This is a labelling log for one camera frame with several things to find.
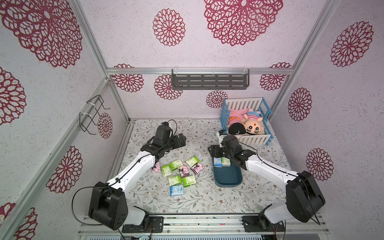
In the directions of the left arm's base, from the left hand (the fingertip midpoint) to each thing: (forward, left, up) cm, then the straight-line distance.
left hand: (179, 140), depth 84 cm
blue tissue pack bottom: (-23, +2, -16) cm, 28 cm away
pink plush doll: (+17, -37, -8) cm, 41 cm away
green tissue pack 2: (-11, +9, -16) cm, 21 cm away
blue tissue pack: (-5, -23, -17) cm, 29 cm away
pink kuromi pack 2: (-9, -10, -17) cm, 22 cm away
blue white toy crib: (+36, -56, -5) cm, 67 cm away
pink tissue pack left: (-11, +14, -16) cm, 23 cm away
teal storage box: (-14, -29, -19) cm, 37 cm away
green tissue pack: (-5, -8, -16) cm, 19 cm away
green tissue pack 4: (-17, -5, -17) cm, 24 cm away
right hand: (-1, -21, -6) cm, 22 cm away
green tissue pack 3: (-17, +3, -15) cm, 23 cm away
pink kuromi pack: (-12, -2, -16) cm, 20 cm away
